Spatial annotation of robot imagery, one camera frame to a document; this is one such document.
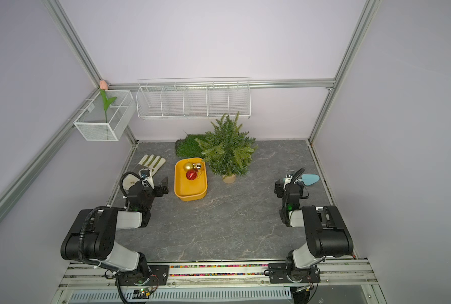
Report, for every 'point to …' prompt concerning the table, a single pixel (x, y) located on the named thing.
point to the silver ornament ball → (198, 165)
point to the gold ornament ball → (187, 166)
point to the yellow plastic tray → (185, 189)
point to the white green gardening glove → (151, 162)
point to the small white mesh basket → (95, 123)
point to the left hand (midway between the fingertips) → (158, 178)
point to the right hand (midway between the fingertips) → (289, 179)
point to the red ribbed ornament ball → (191, 175)
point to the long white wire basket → (193, 97)
